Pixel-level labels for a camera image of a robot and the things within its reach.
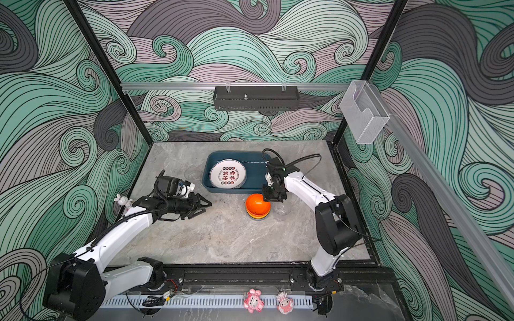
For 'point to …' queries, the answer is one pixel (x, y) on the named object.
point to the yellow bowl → (258, 217)
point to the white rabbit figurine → (124, 200)
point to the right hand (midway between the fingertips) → (267, 198)
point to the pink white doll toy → (285, 303)
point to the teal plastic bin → (255, 168)
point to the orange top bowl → (255, 204)
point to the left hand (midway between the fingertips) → (210, 205)
